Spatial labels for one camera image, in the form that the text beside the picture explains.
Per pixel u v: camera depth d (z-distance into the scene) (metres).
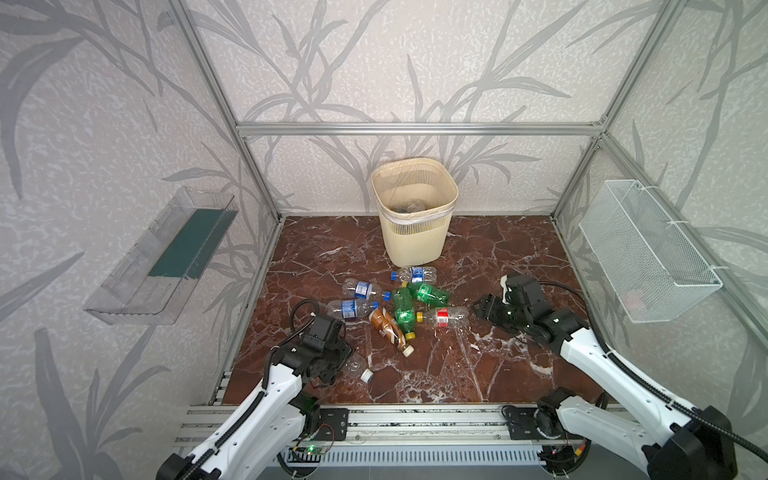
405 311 0.89
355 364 0.78
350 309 0.89
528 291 0.61
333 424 0.73
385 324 0.86
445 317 0.87
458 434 0.73
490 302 0.72
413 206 1.02
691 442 0.38
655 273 0.63
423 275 0.99
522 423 0.74
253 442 0.46
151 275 0.64
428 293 0.92
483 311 0.72
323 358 0.62
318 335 0.63
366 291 0.94
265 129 0.94
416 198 1.06
